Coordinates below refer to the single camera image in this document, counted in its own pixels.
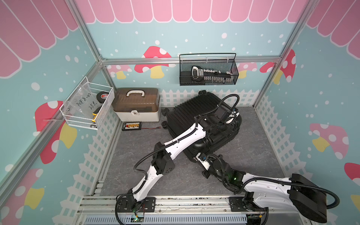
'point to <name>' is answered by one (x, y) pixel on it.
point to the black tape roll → (101, 96)
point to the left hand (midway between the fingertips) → (229, 128)
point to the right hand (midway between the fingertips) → (197, 161)
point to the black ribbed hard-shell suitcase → (181, 115)
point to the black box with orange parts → (131, 126)
